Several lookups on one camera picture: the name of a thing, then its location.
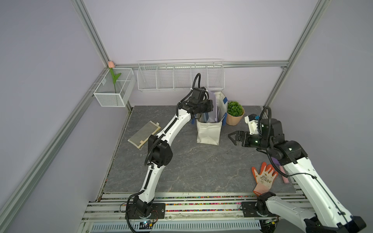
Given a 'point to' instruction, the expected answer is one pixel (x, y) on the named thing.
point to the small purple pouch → (212, 115)
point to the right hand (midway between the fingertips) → (235, 135)
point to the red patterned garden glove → (264, 179)
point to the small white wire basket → (105, 92)
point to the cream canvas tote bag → (210, 132)
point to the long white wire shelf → (179, 74)
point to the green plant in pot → (234, 113)
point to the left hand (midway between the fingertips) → (216, 106)
